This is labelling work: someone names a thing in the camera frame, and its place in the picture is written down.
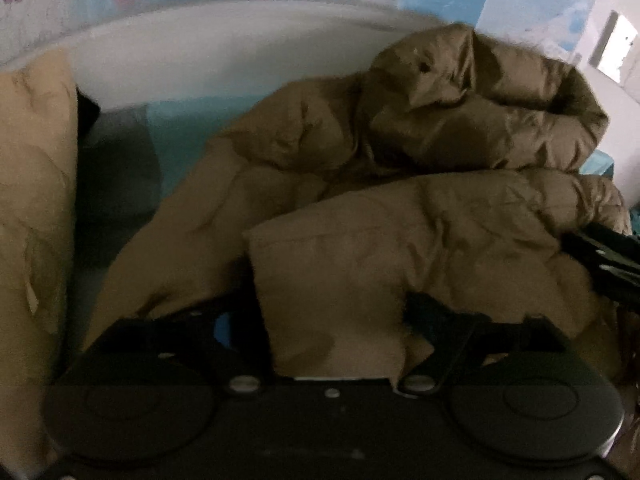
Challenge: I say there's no brown puffer jacket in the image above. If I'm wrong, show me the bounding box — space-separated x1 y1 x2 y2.
84 24 630 379

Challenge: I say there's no teal checked bed sheet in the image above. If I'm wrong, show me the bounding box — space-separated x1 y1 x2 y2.
64 96 258 350

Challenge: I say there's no white wall switch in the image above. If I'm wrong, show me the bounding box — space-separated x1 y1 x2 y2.
589 11 639 86

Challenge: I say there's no beige plush pillow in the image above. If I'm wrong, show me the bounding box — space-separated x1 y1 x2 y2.
1 50 78 479

